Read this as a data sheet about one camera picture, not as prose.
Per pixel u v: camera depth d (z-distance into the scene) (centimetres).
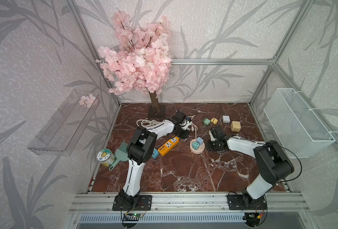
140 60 59
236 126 99
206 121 106
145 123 104
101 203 79
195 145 89
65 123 69
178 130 82
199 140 91
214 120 115
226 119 109
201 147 91
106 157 82
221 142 69
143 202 73
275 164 46
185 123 87
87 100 77
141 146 55
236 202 73
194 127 102
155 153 89
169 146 92
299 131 62
